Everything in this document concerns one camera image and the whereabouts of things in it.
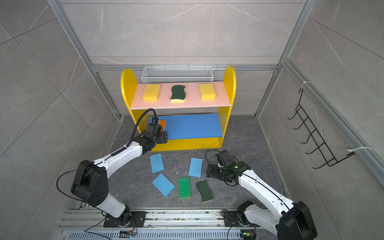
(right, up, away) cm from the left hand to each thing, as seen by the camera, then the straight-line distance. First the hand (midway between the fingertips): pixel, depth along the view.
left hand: (158, 130), depth 90 cm
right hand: (+33, -23, -8) cm, 41 cm away
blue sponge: (-2, -21, +3) cm, 21 cm away
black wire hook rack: (+78, -7, -27) cm, 82 cm away
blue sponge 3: (+5, -31, -6) cm, 32 cm away
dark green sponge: (+27, -32, -8) cm, 43 cm away
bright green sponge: (+17, -34, -8) cm, 38 cm away
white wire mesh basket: (+11, +37, +8) cm, 40 cm away
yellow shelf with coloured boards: (+23, +4, +7) cm, 24 cm away
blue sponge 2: (+23, -23, +1) cm, 33 cm away
